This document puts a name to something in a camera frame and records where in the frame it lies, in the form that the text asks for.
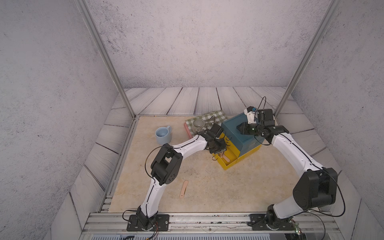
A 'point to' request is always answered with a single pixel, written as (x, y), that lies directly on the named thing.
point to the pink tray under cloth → (187, 131)
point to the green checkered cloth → (218, 116)
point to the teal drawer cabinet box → (244, 142)
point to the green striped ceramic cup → (198, 125)
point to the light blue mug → (163, 135)
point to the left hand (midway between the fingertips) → (229, 150)
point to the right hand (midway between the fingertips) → (238, 129)
